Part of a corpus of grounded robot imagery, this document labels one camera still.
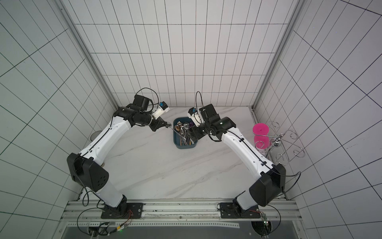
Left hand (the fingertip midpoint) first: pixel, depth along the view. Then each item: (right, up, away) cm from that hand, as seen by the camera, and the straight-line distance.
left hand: (162, 126), depth 80 cm
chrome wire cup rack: (+56, -6, -13) cm, 58 cm away
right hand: (+14, -2, -3) cm, 14 cm away
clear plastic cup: (-44, -6, +9) cm, 45 cm away
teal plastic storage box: (+6, -8, +21) cm, 23 cm away
